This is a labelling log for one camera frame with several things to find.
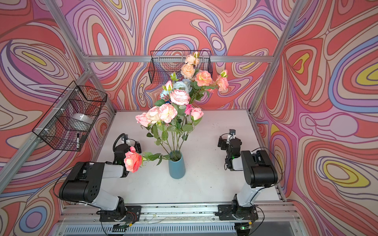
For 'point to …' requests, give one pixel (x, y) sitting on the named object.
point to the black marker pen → (78, 146)
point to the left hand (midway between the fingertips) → (132, 143)
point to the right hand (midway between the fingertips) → (227, 139)
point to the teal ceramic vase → (176, 164)
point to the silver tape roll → (79, 122)
